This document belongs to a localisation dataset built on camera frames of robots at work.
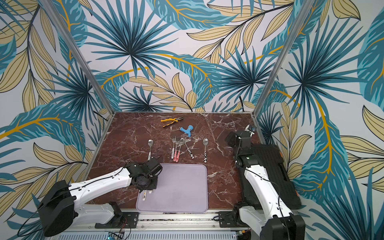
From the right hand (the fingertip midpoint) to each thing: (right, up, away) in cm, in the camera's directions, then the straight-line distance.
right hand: (238, 136), depth 81 cm
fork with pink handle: (-35, -5, +23) cm, 42 cm away
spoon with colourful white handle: (-50, -32, -1) cm, 59 cm away
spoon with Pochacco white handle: (-53, -6, +20) cm, 57 cm away
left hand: (-46, -28, -1) cm, 54 cm away
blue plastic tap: (-26, +4, +26) cm, 37 cm away
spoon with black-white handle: (-16, -5, +22) cm, 28 cm away
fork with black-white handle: (-27, -12, +17) cm, 34 cm away
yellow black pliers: (-41, +11, +33) cm, 54 cm away
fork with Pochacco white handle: (-37, -4, +23) cm, 44 cm away
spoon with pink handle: (-32, -6, +22) cm, 40 cm away
